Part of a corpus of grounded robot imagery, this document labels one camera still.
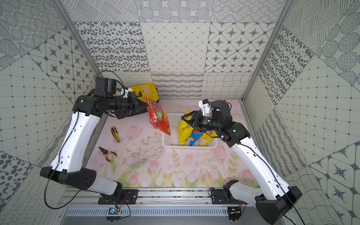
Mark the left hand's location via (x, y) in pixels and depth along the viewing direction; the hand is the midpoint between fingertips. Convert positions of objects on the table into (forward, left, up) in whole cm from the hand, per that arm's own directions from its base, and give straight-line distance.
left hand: (147, 100), depth 65 cm
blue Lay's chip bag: (-1, -24, -29) cm, 38 cm away
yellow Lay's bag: (0, -18, -25) cm, 31 cm away
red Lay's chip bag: (-5, -5, -6) cm, 9 cm away
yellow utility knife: (+6, +33, -38) cm, 51 cm away
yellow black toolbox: (+34, +11, -22) cm, 42 cm away
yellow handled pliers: (-8, +35, -40) cm, 53 cm away
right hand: (-7, -17, -7) cm, 20 cm away
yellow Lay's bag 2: (-2, -31, -29) cm, 42 cm away
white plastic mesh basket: (+1, -8, -40) cm, 41 cm away
